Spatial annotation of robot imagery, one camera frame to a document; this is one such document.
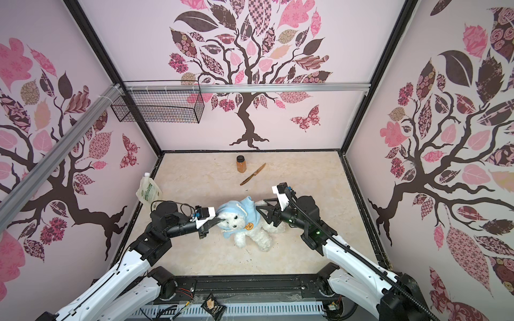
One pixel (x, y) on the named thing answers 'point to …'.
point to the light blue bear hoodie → (246, 206)
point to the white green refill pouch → (149, 191)
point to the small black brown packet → (213, 306)
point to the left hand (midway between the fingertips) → (225, 217)
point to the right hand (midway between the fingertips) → (261, 203)
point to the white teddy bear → (262, 232)
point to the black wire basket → (162, 105)
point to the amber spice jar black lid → (241, 164)
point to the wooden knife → (253, 175)
